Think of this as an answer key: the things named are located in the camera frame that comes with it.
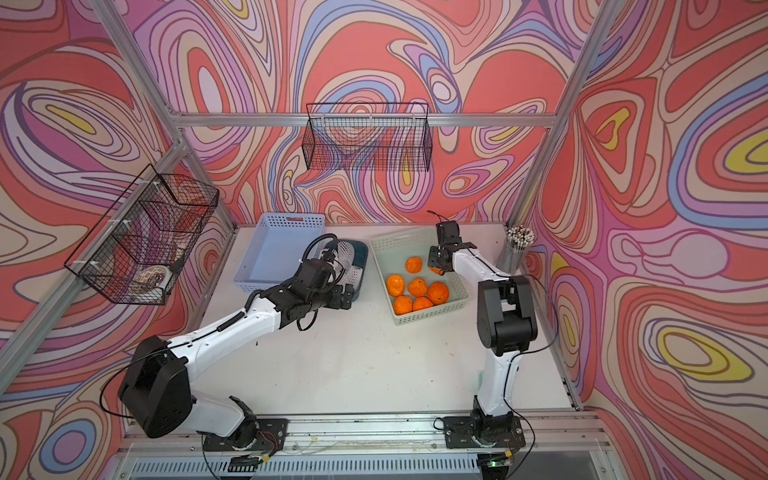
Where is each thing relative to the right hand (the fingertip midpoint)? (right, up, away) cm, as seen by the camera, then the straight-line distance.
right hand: (441, 264), depth 100 cm
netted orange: (-16, -7, -4) cm, 18 cm away
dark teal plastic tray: (-29, +1, +6) cm, 29 cm away
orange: (-14, -12, -9) cm, 21 cm away
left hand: (-31, -7, -15) cm, 35 cm away
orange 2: (-8, -12, -8) cm, 16 cm away
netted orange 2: (-8, -7, -5) cm, 12 cm away
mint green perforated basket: (-17, +3, +8) cm, 19 cm away
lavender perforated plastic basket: (-59, +5, +7) cm, 59 cm away
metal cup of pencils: (+22, +8, -9) cm, 25 cm away
